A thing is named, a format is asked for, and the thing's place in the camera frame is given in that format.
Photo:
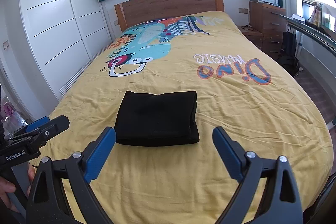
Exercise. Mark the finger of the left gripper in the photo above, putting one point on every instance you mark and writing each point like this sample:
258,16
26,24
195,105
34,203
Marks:
36,125
53,128

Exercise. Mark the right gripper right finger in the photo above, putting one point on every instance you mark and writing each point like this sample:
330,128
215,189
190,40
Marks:
280,201

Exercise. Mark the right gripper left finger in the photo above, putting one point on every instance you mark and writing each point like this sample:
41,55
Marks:
48,202

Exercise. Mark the black pants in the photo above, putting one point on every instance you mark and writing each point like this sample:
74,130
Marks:
149,120

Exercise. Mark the left hand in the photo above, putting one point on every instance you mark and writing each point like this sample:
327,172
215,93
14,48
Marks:
8,187

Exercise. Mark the white wardrobe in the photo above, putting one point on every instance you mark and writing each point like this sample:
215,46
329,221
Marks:
65,36

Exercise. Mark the black backpack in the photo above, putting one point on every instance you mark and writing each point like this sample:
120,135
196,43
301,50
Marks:
290,64

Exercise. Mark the black hanging bag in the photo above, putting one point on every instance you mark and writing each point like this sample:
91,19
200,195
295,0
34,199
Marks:
289,42

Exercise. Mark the wooden nightstand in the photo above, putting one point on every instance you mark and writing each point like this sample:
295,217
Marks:
252,35

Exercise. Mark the glass top desk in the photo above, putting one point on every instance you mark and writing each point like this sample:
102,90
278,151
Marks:
322,39

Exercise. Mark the wooden headboard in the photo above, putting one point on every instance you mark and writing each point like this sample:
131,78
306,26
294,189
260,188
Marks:
134,12

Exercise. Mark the wooden drawer chest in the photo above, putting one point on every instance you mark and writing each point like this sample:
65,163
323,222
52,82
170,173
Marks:
267,20

